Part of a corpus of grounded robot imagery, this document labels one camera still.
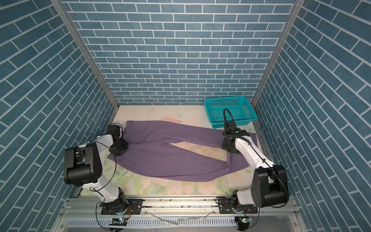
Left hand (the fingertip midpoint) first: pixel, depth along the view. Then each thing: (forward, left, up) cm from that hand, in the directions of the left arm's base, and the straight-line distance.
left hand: (125, 148), depth 95 cm
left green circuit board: (-40, -8, -3) cm, 41 cm away
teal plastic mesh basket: (+34, -86, +5) cm, 92 cm away
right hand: (-5, -66, +10) cm, 67 cm away
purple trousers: (-1, -17, 0) cm, 17 cm away
